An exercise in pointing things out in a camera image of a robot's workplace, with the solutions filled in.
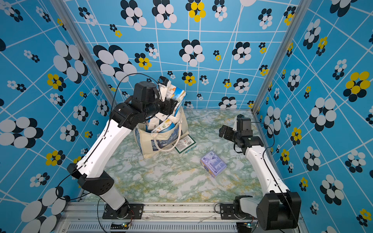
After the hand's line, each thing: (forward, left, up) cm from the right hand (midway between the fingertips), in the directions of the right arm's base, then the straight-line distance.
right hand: (229, 131), depth 82 cm
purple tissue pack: (-14, +9, -14) cm, 22 cm away
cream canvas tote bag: (-6, +45, -4) cm, 46 cm away
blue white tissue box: (+1, +37, +2) cm, 37 cm away
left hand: (+2, +30, +23) cm, 38 cm away
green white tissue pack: (0, +26, -14) cm, 30 cm away
